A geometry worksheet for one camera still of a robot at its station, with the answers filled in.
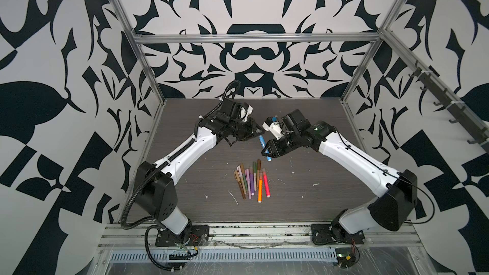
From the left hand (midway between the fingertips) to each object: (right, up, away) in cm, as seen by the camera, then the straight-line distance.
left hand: (263, 129), depth 77 cm
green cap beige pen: (-3, -20, +13) cm, 24 cm away
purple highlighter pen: (-4, -24, +10) cm, 26 cm away
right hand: (0, -8, -2) cm, 8 cm away
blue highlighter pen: (0, -5, -3) cm, 6 cm away
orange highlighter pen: (-1, -27, +8) cm, 28 cm away
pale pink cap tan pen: (-10, -21, +14) cm, 27 cm away
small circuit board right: (+30, -47, -6) cm, 56 cm away
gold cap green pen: (-8, -22, +12) cm, 26 cm away
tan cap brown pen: (-11, -23, +11) cm, 28 cm away
